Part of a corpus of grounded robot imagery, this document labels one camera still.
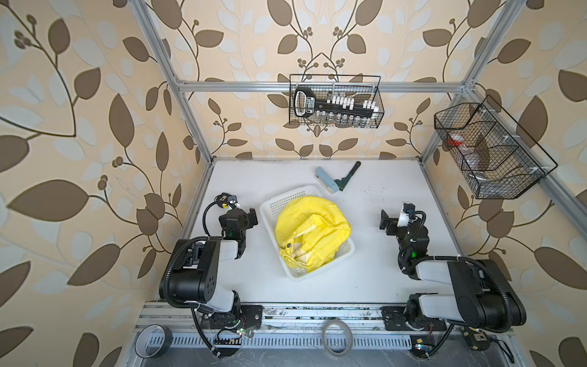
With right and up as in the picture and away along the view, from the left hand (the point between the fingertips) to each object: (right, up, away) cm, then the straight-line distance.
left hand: (235, 209), depth 94 cm
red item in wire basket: (+83, +27, -13) cm, 88 cm away
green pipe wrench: (+48, +11, +17) cm, 52 cm away
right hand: (+65, 0, -4) cm, 65 cm away
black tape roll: (-19, -39, -23) cm, 49 cm away
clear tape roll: (+42, -34, -24) cm, 59 cm away
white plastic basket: (+14, -1, 0) cm, 14 cm away
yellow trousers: (+31, -6, -11) cm, 33 cm away
